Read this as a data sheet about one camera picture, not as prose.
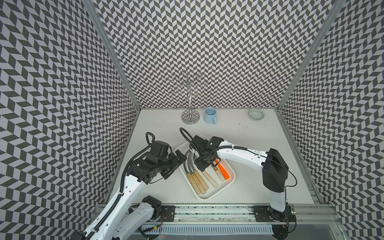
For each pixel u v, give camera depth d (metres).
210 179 0.84
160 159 0.55
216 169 0.87
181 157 0.66
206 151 0.60
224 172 0.87
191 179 0.83
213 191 0.80
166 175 0.64
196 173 0.85
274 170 0.47
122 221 0.51
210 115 1.06
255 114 1.12
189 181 0.82
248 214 0.75
